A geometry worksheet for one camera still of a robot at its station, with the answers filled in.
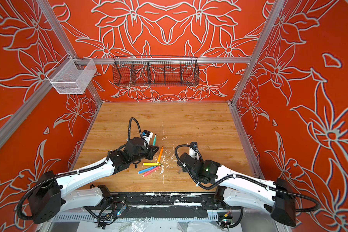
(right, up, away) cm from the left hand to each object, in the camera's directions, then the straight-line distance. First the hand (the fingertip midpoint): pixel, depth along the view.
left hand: (158, 146), depth 79 cm
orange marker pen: (0, -7, +10) cm, 13 cm away
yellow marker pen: (-5, -12, +6) cm, 14 cm away
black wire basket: (-4, +50, +21) cm, 54 cm away
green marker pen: (-2, +4, -2) cm, 5 cm away
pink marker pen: (-5, -15, +4) cm, 16 cm away
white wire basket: (-58, +44, +13) cm, 74 cm away
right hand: (+14, -7, -2) cm, 16 cm away
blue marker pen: (-7, -15, +4) cm, 17 cm away
